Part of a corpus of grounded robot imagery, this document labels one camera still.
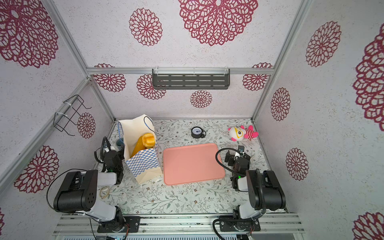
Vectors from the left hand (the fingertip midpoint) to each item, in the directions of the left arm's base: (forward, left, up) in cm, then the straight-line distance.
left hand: (115, 150), depth 92 cm
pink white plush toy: (+14, -79, -2) cm, 80 cm away
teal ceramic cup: (+8, +1, -3) cm, 8 cm away
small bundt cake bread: (+2, -22, +7) cm, 23 cm away
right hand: (-1, -75, 0) cm, 75 cm away
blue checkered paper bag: (-13, -23, +5) cm, 27 cm away
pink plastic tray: (-6, -47, -8) cm, 48 cm away
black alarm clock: (+19, -52, -7) cm, 55 cm away
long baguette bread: (+1, -14, +1) cm, 15 cm away
